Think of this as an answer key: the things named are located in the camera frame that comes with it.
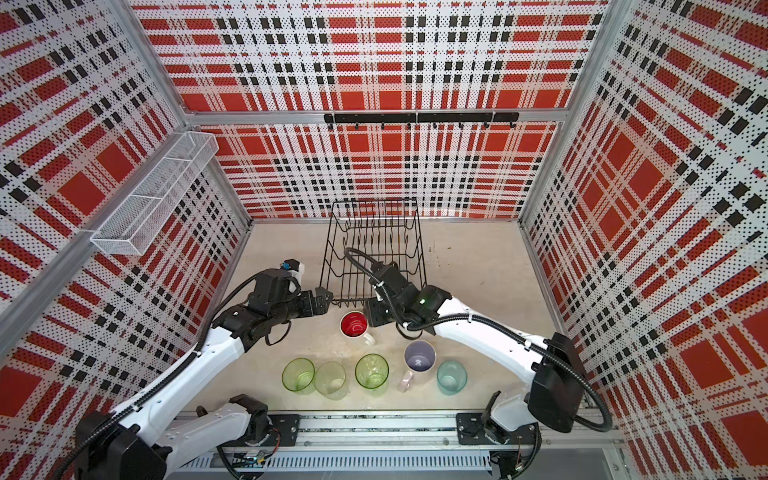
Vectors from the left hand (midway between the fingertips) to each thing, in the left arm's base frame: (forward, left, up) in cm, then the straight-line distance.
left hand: (319, 302), depth 80 cm
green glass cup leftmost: (-15, +6, -14) cm, 21 cm away
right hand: (-4, -15, +3) cm, 16 cm away
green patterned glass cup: (-15, -14, -12) cm, 24 cm away
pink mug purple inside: (-10, -28, -14) cm, 32 cm away
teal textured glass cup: (-16, -36, -15) cm, 42 cm away
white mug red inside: (-1, -8, -13) cm, 15 cm away
